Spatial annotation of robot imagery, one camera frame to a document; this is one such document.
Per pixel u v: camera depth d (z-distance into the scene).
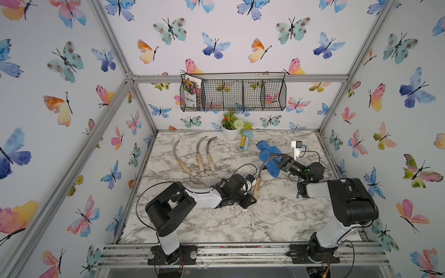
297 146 0.75
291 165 0.74
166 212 0.48
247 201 0.77
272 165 0.79
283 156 0.78
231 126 1.10
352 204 0.48
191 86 0.88
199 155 1.07
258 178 0.84
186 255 0.74
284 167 0.74
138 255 0.76
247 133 1.17
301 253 0.73
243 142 1.14
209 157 1.07
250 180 0.79
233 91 0.98
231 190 0.70
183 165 1.02
